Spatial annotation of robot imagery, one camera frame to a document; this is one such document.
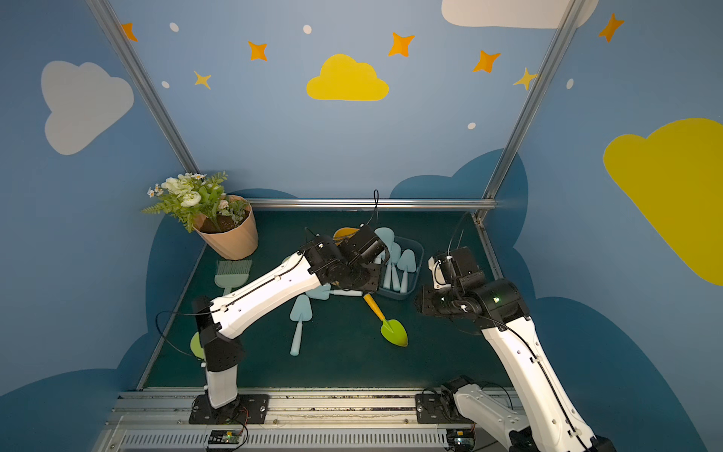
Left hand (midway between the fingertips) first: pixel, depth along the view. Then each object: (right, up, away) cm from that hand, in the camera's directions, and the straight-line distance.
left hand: (378, 279), depth 73 cm
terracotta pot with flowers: (-54, +21, +11) cm, 59 cm away
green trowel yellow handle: (+5, -19, +16) cm, 25 cm away
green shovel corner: (-58, -23, +15) cm, 64 cm away
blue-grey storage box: (+15, +8, +31) cm, 35 cm away
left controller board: (-40, -41, -2) cm, 58 cm away
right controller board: (+22, -42, 0) cm, 48 cm away
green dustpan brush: (-52, -2, +28) cm, 59 cm away
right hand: (+11, -4, -4) cm, 13 cm away
